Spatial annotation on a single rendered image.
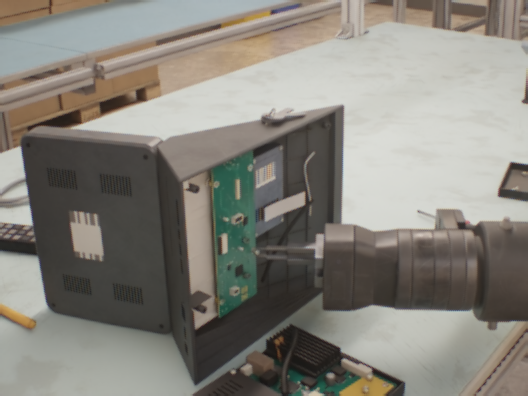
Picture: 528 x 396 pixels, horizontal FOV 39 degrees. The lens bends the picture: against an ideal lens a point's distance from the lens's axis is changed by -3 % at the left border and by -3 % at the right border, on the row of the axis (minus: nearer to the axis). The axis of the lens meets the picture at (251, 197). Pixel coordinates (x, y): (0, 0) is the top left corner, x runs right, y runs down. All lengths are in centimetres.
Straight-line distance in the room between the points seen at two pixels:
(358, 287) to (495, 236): 13
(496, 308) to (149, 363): 33
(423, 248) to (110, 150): 30
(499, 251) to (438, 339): 15
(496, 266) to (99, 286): 39
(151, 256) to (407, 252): 25
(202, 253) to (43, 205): 18
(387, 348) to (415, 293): 11
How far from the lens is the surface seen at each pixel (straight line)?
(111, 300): 80
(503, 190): 111
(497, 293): 68
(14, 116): 430
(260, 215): 75
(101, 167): 73
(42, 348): 80
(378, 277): 69
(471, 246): 69
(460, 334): 80
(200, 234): 69
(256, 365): 71
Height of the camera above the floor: 145
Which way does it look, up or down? 24 degrees down
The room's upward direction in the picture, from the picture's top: 2 degrees counter-clockwise
